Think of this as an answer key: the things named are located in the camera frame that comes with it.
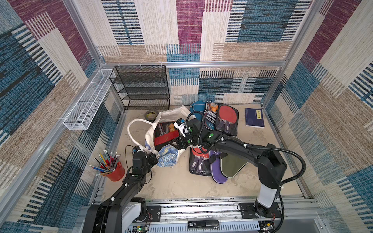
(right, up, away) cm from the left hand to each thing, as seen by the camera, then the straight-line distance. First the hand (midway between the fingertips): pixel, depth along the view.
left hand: (156, 154), depth 89 cm
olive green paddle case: (+44, -5, -3) cm, 44 cm away
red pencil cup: (-23, -6, -8) cm, 25 cm away
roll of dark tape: (-10, +24, +26) cm, 37 cm away
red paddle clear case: (+25, -5, -1) cm, 26 cm away
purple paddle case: (+35, -9, -6) cm, 37 cm away
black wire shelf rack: (-15, +45, +20) cm, 51 cm away
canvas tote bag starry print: (+8, 0, -6) cm, 10 cm away
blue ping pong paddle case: (+26, +30, +26) cm, 48 cm away
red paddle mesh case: (+47, +21, +17) cm, 54 cm away
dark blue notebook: (+69, +23, +23) cm, 76 cm away
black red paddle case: (+3, +12, +12) cm, 17 cm away
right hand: (+13, +9, -7) cm, 17 cm away
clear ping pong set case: (+36, +24, +19) cm, 47 cm away
